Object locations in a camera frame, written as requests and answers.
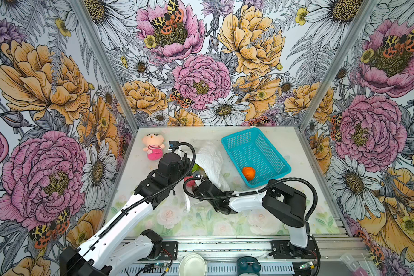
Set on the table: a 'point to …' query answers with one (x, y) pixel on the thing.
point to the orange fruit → (249, 173)
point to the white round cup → (192, 264)
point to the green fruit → (195, 167)
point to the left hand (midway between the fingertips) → (186, 163)
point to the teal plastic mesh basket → (250, 148)
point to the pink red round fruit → (191, 183)
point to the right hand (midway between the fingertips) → (198, 185)
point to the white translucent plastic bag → (210, 155)
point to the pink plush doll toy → (153, 142)
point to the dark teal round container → (248, 265)
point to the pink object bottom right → (360, 272)
